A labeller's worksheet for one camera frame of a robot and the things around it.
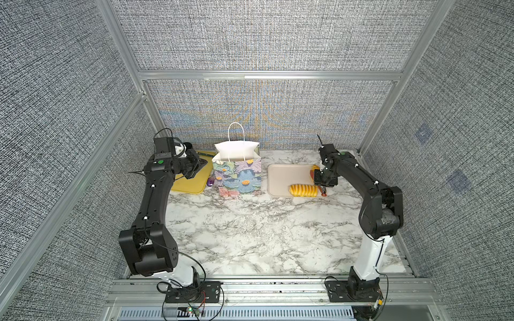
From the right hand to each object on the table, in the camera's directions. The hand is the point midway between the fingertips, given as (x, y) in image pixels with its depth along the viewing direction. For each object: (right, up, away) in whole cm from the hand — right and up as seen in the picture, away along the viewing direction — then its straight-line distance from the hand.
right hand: (320, 177), depth 94 cm
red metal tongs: (-1, -5, -6) cm, 8 cm away
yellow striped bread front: (-7, -6, +3) cm, 10 cm away
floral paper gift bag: (-38, +4, -11) cm, 40 cm away
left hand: (-49, +9, -14) cm, 51 cm away
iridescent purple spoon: (-55, -3, +12) cm, 56 cm away
